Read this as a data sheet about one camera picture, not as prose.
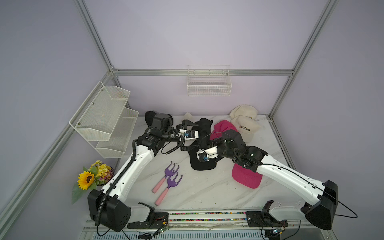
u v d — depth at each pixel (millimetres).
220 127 1099
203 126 702
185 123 636
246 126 1053
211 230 717
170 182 863
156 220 735
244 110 1147
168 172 904
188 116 1099
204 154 589
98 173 637
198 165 933
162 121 555
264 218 655
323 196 395
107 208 381
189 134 557
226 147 567
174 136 597
